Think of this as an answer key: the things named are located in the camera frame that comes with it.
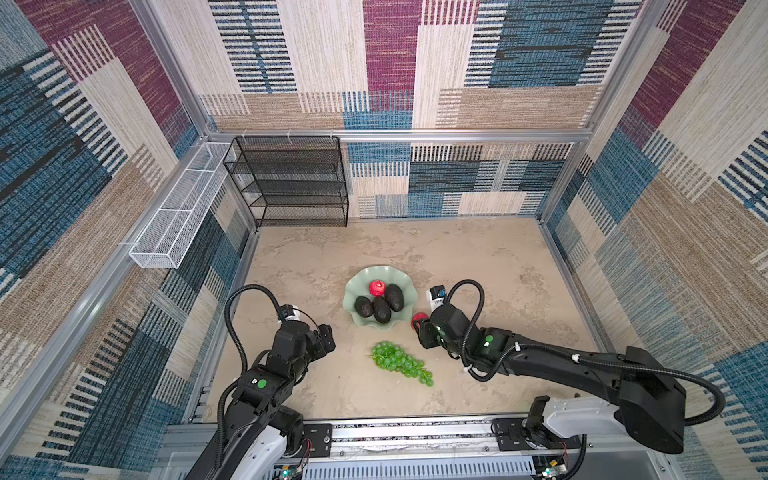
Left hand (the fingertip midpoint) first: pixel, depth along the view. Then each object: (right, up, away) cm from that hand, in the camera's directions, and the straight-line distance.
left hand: (319, 329), depth 79 cm
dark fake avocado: (+20, +6, +15) cm, 25 cm away
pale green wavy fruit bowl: (+8, +9, +18) cm, 22 cm away
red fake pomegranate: (+26, +1, +6) cm, 27 cm away
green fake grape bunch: (+19, -8, +2) cm, 21 cm away
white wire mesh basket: (-34, +24, -7) cm, 42 cm away
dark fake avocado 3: (+10, +4, +11) cm, 16 cm away
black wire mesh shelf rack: (-18, +46, +33) cm, 59 cm away
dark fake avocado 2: (+16, +3, +11) cm, 20 cm away
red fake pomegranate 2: (+14, +8, +17) cm, 24 cm away
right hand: (+27, 0, +3) cm, 27 cm away
